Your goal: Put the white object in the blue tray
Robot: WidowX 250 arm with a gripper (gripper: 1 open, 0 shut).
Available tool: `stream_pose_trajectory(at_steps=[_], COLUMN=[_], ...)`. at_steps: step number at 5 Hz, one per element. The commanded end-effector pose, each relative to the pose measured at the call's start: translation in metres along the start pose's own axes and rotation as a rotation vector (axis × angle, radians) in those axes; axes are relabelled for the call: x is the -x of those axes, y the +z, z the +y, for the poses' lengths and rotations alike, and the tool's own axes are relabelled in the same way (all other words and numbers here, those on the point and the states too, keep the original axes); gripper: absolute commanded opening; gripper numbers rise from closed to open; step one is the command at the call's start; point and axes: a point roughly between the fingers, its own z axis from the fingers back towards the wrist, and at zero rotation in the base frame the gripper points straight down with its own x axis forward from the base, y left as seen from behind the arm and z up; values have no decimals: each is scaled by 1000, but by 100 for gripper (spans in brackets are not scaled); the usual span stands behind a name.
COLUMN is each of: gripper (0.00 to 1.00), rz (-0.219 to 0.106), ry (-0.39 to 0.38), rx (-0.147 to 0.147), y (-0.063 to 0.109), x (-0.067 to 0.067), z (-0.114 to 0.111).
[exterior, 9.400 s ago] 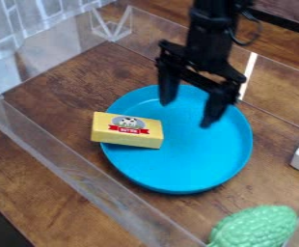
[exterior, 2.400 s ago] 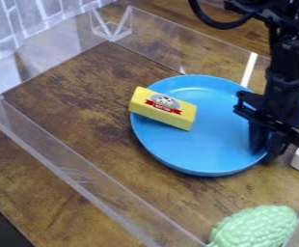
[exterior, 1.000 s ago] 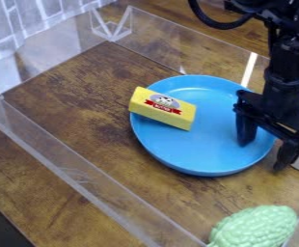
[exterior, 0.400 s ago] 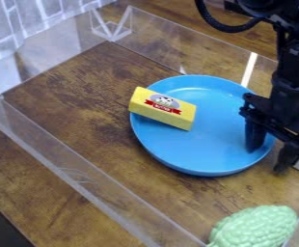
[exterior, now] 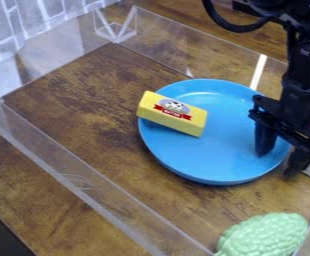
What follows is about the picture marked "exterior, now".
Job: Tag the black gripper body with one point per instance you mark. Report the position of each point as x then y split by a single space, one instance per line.
287 114

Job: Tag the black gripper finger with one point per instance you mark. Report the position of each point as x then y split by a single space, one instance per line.
264 139
298 161

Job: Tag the blue round tray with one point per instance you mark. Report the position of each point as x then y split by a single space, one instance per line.
219 158

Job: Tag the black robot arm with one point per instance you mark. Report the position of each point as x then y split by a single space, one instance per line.
292 12

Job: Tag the green bitter gourd toy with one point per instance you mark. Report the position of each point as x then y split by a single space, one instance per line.
272 234

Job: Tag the yellow butter block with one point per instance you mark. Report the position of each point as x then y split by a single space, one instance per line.
171 113

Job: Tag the white patterned curtain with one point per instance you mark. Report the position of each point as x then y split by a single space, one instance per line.
25 18

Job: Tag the clear acrylic enclosure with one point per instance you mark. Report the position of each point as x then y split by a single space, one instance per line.
82 190

